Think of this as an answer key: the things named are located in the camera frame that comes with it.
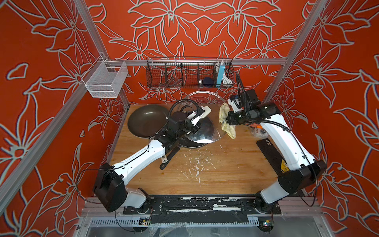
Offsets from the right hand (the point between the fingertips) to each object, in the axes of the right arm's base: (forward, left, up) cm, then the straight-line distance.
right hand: (223, 119), depth 75 cm
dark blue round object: (+31, +6, +1) cm, 32 cm away
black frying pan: (-2, +20, -22) cm, 30 cm away
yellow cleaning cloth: (-5, -3, -2) cm, 6 cm away
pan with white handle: (+17, +50, -22) cm, 58 cm away
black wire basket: (+38, +18, +3) cm, 42 cm away
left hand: (+1, +12, +4) cm, 13 cm away
